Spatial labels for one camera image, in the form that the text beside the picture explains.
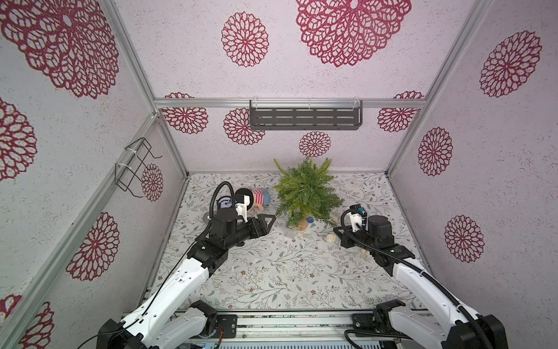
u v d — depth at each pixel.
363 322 0.76
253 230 0.64
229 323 0.74
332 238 0.81
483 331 0.39
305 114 0.94
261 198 1.03
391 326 0.63
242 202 0.67
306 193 0.75
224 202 0.67
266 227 0.66
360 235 0.73
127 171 0.75
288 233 0.96
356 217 0.73
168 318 0.45
